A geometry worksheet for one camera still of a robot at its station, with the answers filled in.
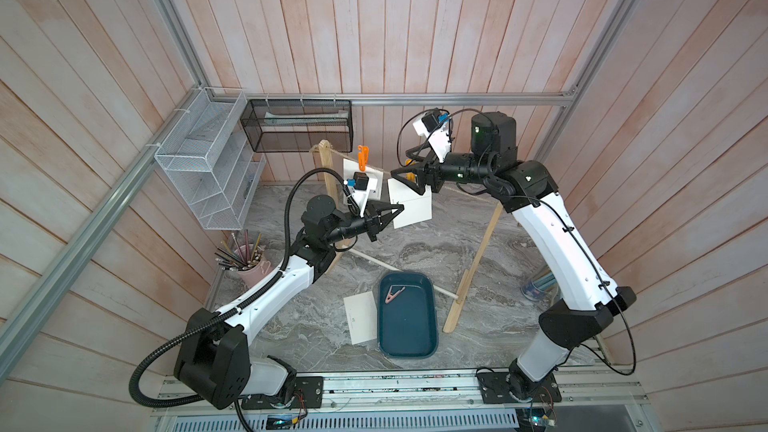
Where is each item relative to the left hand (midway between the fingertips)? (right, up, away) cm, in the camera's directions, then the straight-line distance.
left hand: (402, 212), depth 69 cm
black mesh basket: (-30, +26, +21) cm, 45 cm away
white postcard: (+4, +1, +1) cm, 4 cm away
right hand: (-1, +11, -6) cm, 12 cm away
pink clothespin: (-2, -26, +20) cm, 33 cm away
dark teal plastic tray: (+3, -31, +17) cm, 35 cm away
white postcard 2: (-11, -30, +18) cm, 36 cm away
